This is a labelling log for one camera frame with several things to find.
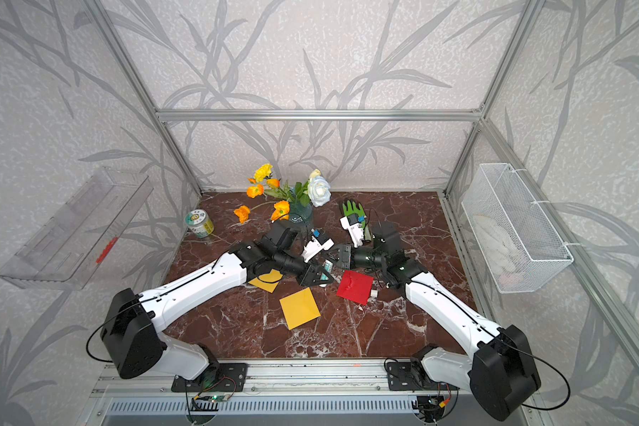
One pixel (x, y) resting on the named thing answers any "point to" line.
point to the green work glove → (348, 209)
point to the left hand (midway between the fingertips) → (330, 280)
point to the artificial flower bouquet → (316, 191)
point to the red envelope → (355, 287)
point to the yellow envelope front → (299, 308)
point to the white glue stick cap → (374, 293)
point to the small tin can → (199, 223)
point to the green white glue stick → (328, 265)
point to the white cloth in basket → (507, 251)
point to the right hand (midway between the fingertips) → (323, 254)
